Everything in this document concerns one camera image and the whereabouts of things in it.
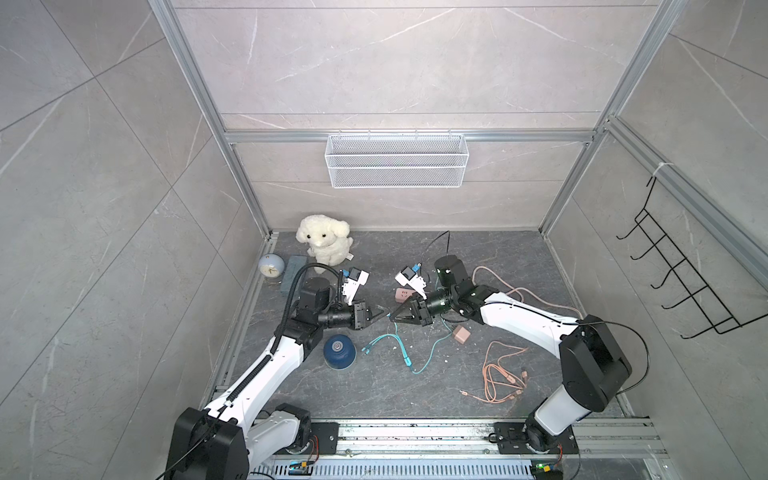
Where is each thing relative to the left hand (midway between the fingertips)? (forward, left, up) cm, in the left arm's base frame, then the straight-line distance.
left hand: (388, 310), depth 73 cm
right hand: (-1, -2, -3) cm, 4 cm away
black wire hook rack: (-11, -66, +12) cm, 68 cm away
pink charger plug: (+2, -22, -20) cm, 30 cm away
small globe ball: (+26, +40, -14) cm, 50 cm away
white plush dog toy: (+30, +19, -6) cm, 36 cm away
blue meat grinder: (-6, +13, -11) cm, 18 cm away
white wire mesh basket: (+53, -5, +8) cm, 54 cm away
